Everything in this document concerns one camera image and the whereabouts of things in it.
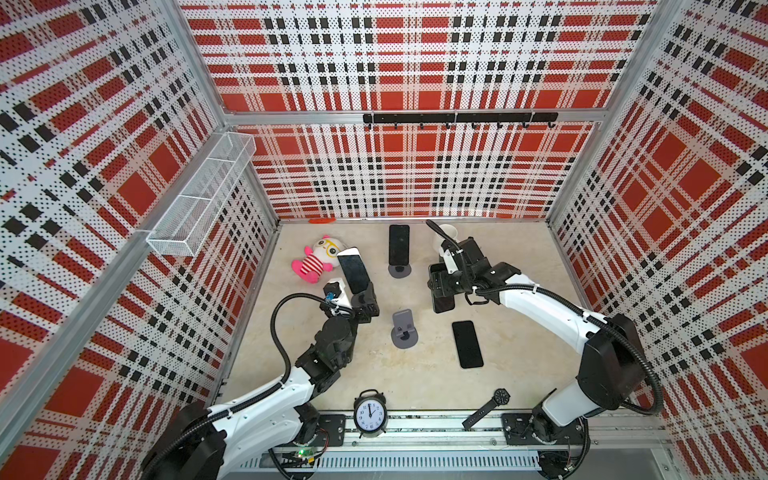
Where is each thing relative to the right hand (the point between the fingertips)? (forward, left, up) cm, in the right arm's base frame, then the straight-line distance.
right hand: (440, 283), depth 85 cm
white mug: (+28, -7, -7) cm, 29 cm away
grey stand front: (-11, +11, -11) cm, 19 cm away
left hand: (-4, +23, +4) cm, 24 cm away
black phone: (-12, -9, -17) cm, 22 cm away
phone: (-4, -1, -6) cm, 7 cm away
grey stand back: (+14, +12, -14) cm, 24 cm away
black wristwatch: (-27, -15, -14) cm, 34 cm away
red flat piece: (+43, +46, -17) cm, 65 cm away
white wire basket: (+21, +80, +5) cm, 83 cm away
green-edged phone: (+7, +26, -3) cm, 27 cm away
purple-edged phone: (+18, +12, -4) cm, 22 cm away
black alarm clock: (-31, +20, -12) cm, 39 cm away
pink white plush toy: (+17, +39, -8) cm, 43 cm away
